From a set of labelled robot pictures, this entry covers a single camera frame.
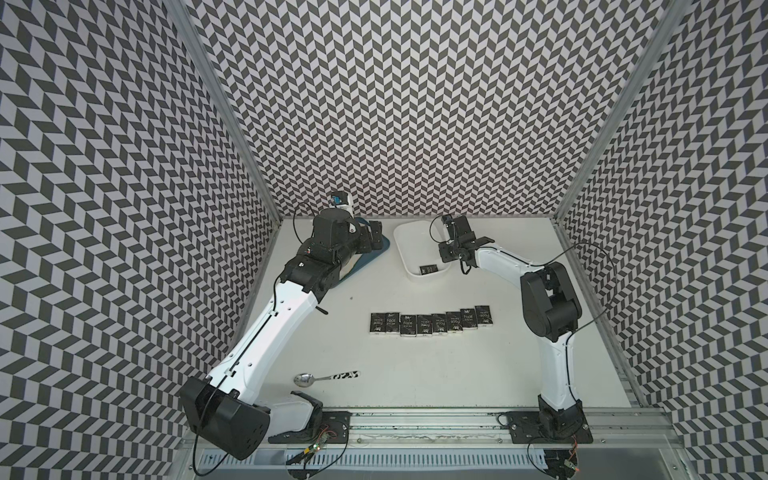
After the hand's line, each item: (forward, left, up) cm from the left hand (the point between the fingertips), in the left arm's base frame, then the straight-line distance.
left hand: (364, 228), depth 74 cm
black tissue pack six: (-12, -25, -29) cm, 40 cm away
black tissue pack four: (-13, -16, -29) cm, 36 cm away
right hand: (+14, -26, -25) cm, 39 cm away
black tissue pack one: (-12, -2, -29) cm, 32 cm away
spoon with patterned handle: (-28, +16, -28) cm, 43 cm away
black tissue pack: (-10, -34, -30) cm, 47 cm away
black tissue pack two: (-12, -6, -29) cm, 32 cm away
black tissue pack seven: (-11, -30, -29) cm, 43 cm away
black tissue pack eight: (+8, -18, -29) cm, 35 cm away
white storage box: (+12, -14, -23) cm, 30 cm away
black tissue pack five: (-12, -21, -30) cm, 38 cm away
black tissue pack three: (-13, -11, -30) cm, 34 cm away
